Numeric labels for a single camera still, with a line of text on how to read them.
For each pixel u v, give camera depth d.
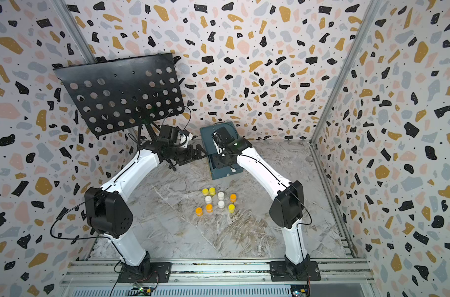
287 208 0.55
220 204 0.91
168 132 0.69
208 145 0.91
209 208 0.90
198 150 0.78
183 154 0.75
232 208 0.90
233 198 0.94
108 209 0.46
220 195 0.94
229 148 0.59
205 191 0.95
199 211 0.89
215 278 0.73
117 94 0.72
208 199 0.92
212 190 0.96
